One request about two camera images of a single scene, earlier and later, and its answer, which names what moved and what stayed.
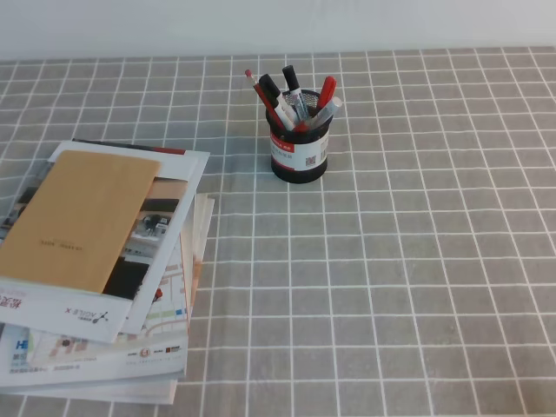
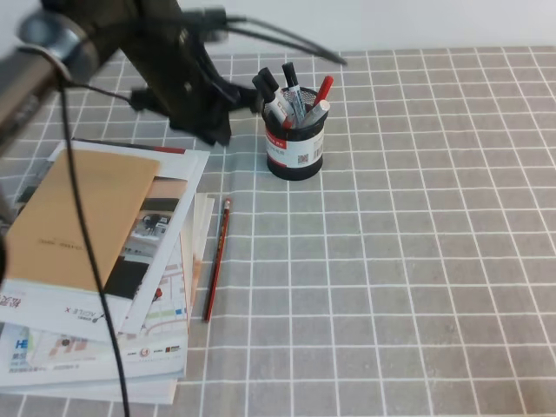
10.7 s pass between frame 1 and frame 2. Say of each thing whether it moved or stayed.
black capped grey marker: stayed
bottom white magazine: stayed
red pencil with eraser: moved
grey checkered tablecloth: stayed
